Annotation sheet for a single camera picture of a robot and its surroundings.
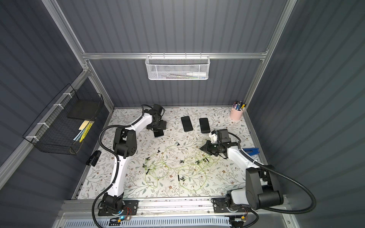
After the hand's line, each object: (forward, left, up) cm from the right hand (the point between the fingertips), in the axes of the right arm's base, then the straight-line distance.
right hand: (203, 148), depth 87 cm
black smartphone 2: (+27, +10, -9) cm, 30 cm away
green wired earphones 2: (-10, +29, -8) cm, 32 cm away
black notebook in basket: (+14, +69, +20) cm, 73 cm away
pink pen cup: (+30, -27, +1) cm, 41 cm away
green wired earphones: (-7, +7, -8) cm, 13 cm away
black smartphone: (+17, +33, -9) cm, 38 cm away
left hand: (+21, +30, -7) cm, 37 cm away
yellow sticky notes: (+4, +66, +18) cm, 69 cm away
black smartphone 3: (+25, -3, -9) cm, 26 cm away
